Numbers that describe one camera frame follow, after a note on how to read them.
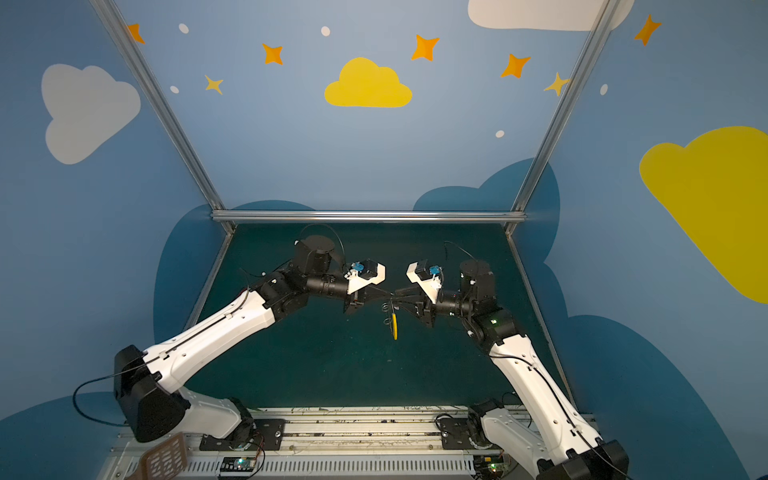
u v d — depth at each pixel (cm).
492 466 71
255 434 73
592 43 74
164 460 71
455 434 75
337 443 73
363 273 55
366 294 60
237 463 71
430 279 58
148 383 39
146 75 79
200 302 104
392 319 67
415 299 64
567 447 39
